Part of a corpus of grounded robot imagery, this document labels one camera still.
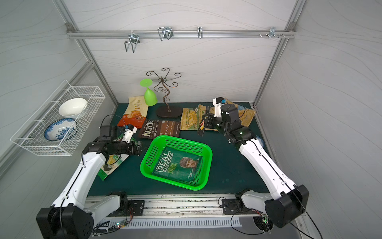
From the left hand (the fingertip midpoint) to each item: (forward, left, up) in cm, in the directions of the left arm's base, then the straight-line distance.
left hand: (140, 146), depth 78 cm
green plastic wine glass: (+31, 0, +6) cm, 32 cm away
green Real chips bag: (-4, -19, -14) cm, 24 cm away
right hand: (+10, -33, +15) cm, 38 cm away
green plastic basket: (+6, -5, -8) cm, 11 cm away
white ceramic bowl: (+11, +31, +18) cm, 37 cm away
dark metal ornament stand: (+38, -6, -14) cm, 41 cm away
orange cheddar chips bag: (+38, +18, -14) cm, 44 cm away
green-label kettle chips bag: (+32, -26, -14) cm, 44 cm away
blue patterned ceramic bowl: (-2, +30, +17) cm, 35 cm away
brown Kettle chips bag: (+23, +1, -15) cm, 27 cm away
